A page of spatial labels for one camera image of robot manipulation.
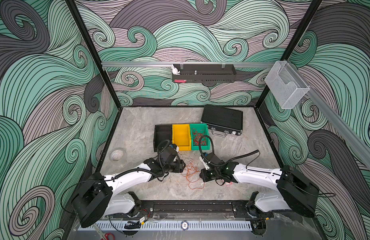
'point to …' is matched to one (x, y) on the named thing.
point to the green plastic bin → (200, 126)
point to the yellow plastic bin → (181, 136)
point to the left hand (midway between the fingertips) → (183, 164)
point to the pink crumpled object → (228, 184)
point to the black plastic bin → (162, 137)
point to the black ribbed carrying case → (222, 120)
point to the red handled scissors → (102, 235)
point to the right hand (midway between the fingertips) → (199, 176)
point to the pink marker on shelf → (180, 81)
